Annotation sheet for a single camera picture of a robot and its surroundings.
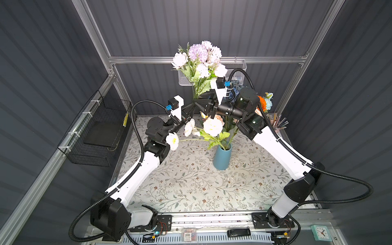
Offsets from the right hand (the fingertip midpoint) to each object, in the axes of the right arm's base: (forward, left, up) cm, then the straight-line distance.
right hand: (198, 97), depth 57 cm
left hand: (0, 0, -3) cm, 3 cm away
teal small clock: (-38, -57, -49) cm, 84 cm away
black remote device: (-38, -16, -45) cm, 61 cm away
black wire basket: (-4, +51, -22) cm, 56 cm away
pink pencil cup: (+23, -49, -40) cm, 68 cm away
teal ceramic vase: (-6, -12, -36) cm, 38 cm away
